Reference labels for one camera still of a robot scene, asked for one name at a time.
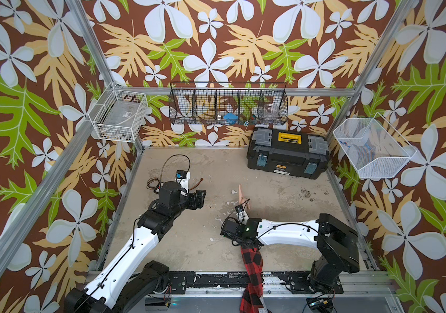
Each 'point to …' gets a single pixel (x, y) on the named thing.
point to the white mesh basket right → (373, 147)
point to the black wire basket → (227, 103)
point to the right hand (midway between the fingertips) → (243, 230)
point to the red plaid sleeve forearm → (250, 302)
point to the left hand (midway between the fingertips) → (198, 188)
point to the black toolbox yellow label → (289, 152)
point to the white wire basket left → (118, 114)
